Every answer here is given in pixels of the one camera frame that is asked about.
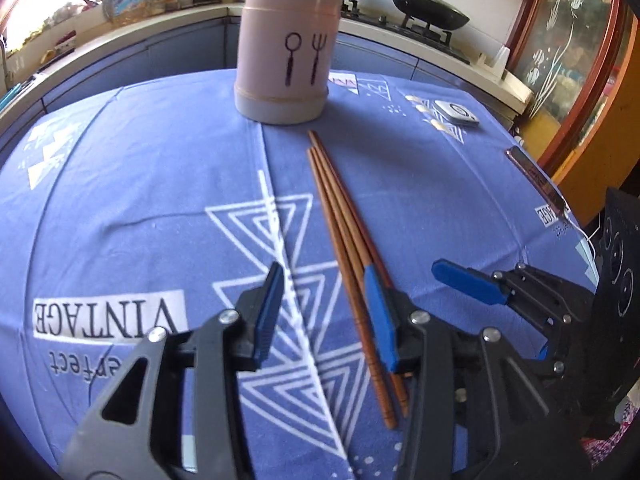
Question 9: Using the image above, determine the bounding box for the glass door with wooden frame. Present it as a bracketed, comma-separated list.
[505, 0, 640, 211]

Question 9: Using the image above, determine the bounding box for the white plastic holder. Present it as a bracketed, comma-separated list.
[480, 45, 513, 78]

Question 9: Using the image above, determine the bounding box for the smartphone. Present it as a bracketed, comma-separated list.
[506, 146, 571, 213]

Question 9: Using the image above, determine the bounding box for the gas stove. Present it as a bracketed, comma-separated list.
[340, 0, 471, 63]

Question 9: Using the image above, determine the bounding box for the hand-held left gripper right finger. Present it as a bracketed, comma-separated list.
[364, 265, 593, 480]

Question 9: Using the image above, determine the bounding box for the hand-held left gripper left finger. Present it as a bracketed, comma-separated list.
[59, 261, 286, 480]

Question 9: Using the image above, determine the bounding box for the white square device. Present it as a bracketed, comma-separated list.
[434, 100, 480, 127]

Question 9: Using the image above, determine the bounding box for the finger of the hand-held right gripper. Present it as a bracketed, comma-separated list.
[520, 310, 571, 377]
[432, 259, 596, 331]

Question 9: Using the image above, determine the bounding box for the white cable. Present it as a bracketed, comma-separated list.
[565, 210, 601, 281]

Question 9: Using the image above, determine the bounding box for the brown wooden chopstick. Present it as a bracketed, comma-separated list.
[306, 147, 398, 430]
[307, 130, 412, 417]

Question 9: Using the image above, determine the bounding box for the blue printed tablecloth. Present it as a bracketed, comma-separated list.
[0, 67, 601, 480]

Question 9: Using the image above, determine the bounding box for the pink ceramic utensil holder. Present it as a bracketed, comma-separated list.
[234, 0, 341, 125]

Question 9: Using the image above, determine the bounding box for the person's patterned clothing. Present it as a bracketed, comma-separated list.
[580, 400, 640, 467]

